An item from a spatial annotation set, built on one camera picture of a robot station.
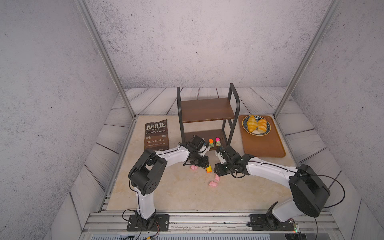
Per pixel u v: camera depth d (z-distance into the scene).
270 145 1.02
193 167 0.89
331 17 0.73
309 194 0.43
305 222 0.75
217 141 0.97
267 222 0.65
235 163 0.66
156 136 1.08
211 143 0.97
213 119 0.76
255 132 1.08
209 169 0.89
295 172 0.47
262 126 1.07
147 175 0.49
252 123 1.08
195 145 0.76
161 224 0.73
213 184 0.84
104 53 0.85
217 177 0.86
